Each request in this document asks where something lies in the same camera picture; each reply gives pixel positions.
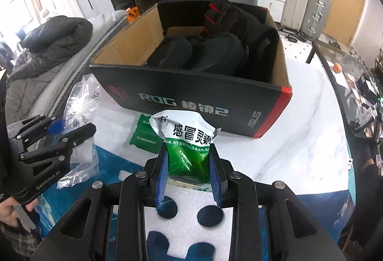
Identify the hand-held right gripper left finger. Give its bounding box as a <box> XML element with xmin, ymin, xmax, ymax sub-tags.
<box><xmin>30</xmin><ymin>144</ymin><xmax>169</xmax><ymax>261</ymax></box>

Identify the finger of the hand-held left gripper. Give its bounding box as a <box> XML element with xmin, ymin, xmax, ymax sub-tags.
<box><xmin>18</xmin><ymin>122</ymin><xmax>98</xmax><ymax>162</ymax></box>
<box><xmin>6</xmin><ymin>114</ymin><xmax>66</xmax><ymax>145</ymax></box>

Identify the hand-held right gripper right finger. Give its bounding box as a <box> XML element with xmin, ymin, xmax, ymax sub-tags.
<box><xmin>209</xmin><ymin>143</ymin><xmax>348</xmax><ymax>261</ymax></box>

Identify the green and white sachet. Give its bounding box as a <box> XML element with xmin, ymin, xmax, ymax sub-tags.
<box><xmin>149</xmin><ymin>109</ymin><xmax>222</xmax><ymax>184</ymax></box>

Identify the black cardboard box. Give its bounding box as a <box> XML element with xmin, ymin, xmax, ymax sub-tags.
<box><xmin>90</xmin><ymin>0</ymin><xmax>293</xmax><ymax>139</ymax></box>

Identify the black pouch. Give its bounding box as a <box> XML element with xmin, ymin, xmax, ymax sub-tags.
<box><xmin>187</xmin><ymin>32</ymin><xmax>249</xmax><ymax>76</ymax></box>
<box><xmin>146</xmin><ymin>36</ymin><xmax>193</xmax><ymax>67</ymax></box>

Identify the black glove with red tabs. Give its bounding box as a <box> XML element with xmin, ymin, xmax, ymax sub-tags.
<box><xmin>202</xmin><ymin>0</ymin><xmax>280</xmax><ymax>83</ymax></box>

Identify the person's left hand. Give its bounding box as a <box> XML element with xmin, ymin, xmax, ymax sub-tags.
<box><xmin>0</xmin><ymin>197</ymin><xmax>41</xmax><ymax>230</ymax></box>

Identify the clear plastic bag with screws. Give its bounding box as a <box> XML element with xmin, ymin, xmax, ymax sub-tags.
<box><xmin>56</xmin><ymin>74</ymin><xmax>101</xmax><ymax>190</ymax></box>

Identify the flat green packet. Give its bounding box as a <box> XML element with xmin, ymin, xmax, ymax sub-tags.
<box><xmin>129</xmin><ymin>114</ymin><xmax>168</xmax><ymax>154</ymax></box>

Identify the grey padded coat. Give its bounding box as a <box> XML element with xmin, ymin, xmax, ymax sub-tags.
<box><xmin>4</xmin><ymin>45</ymin><xmax>78</xmax><ymax>124</ymax></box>

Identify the white foam sheet with holes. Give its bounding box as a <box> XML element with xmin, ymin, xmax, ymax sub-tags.
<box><xmin>118</xmin><ymin>169</ymin><xmax>240</xmax><ymax>261</ymax></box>

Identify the person's plaid clothing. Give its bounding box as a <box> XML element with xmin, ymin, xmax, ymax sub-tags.
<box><xmin>0</xmin><ymin>222</ymin><xmax>45</xmax><ymax>261</ymax></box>

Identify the black puffer jacket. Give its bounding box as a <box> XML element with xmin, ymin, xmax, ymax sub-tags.
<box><xmin>19</xmin><ymin>16</ymin><xmax>94</xmax><ymax>55</ymax></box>

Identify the grey bed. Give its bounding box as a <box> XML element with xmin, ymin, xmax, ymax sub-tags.
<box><xmin>45</xmin><ymin>11</ymin><xmax>129</xmax><ymax>118</ymax></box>

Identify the blue printed mat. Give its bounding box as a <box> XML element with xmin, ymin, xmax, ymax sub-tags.
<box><xmin>33</xmin><ymin>141</ymin><xmax>356</xmax><ymax>261</ymax></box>

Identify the brown curtain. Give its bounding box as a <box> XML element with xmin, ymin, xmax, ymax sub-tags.
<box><xmin>26</xmin><ymin>0</ymin><xmax>41</xmax><ymax>22</ymax></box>

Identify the small orange and black item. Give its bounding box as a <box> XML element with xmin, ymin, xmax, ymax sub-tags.
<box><xmin>126</xmin><ymin>7</ymin><xmax>141</xmax><ymax>22</ymax></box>

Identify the glass table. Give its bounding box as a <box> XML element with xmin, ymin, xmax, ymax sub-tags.
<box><xmin>305</xmin><ymin>39</ymin><xmax>383</xmax><ymax>142</ymax></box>

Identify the beige suitcase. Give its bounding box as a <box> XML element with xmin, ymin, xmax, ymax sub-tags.
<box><xmin>281</xmin><ymin>0</ymin><xmax>310</xmax><ymax>31</ymax></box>

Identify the silver suitcase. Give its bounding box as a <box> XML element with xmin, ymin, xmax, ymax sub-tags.
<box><xmin>300</xmin><ymin>0</ymin><xmax>331</xmax><ymax>39</ymax></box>

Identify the black camera rig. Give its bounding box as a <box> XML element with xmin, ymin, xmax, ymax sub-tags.
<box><xmin>356</xmin><ymin>69</ymin><xmax>383</xmax><ymax>130</ymax></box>

